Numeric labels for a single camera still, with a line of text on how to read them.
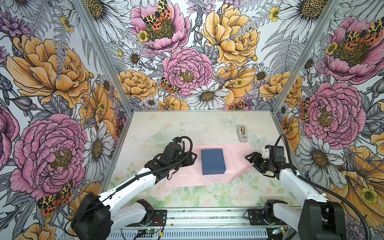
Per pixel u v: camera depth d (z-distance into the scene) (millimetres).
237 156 978
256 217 739
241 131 1048
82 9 713
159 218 732
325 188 459
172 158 620
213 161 869
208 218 761
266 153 792
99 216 389
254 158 791
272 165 659
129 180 495
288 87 1072
